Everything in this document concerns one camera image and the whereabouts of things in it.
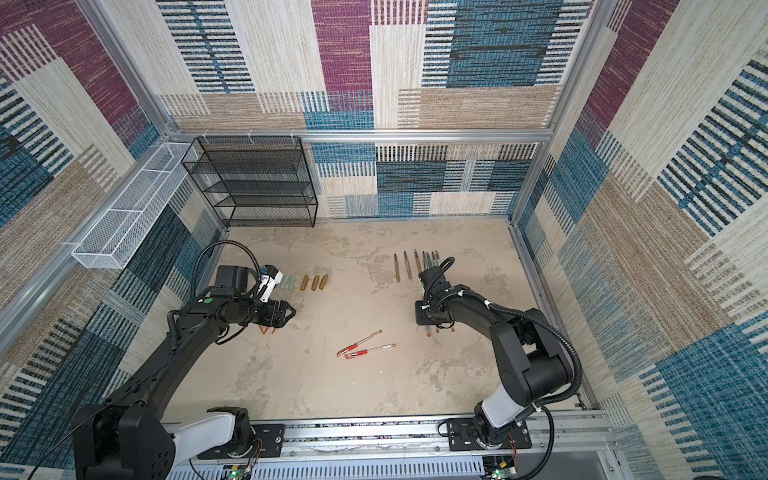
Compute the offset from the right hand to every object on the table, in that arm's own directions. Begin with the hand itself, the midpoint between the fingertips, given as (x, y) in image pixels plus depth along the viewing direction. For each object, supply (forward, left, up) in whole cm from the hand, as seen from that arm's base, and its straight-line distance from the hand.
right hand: (426, 319), depth 92 cm
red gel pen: (-5, 0, -1) cm, 5 cm away
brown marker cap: (+15, +40, -1) cm, 42 cm away
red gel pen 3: (-3, -8, -1) cm, 8 cm away
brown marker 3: (+24, +1, -2) cm, 24 cm away
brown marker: (+20, +8, -1) cm, 22 cm away
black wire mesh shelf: (+48, +58, +17) cm, 77 cm away
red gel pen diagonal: (-7, +21, -2) cm, 22 cm away
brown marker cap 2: (+15, +36, -1) cm, 39 cm away
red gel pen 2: (-3, -3, -2) cm, 4 cm away
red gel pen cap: (-2, +49, -1) cm, 50 cm away
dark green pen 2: (+24, -5, -1) cm, 25 cm away
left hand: (0, +41, +12) cm, 42 cm away
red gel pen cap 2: (-2, +46, -1) cm, 47 cm away
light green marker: (+24, -6, -1) cm, 25 cm away
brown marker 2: (+22, +4, -2) cm, 22 cm away
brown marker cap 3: (+15, +33, -1) cm, 36 cm away
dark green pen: (+24, -2, -1) cm, 24 cm away
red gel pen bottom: (-9, +19, -1) cm, 21 cm away
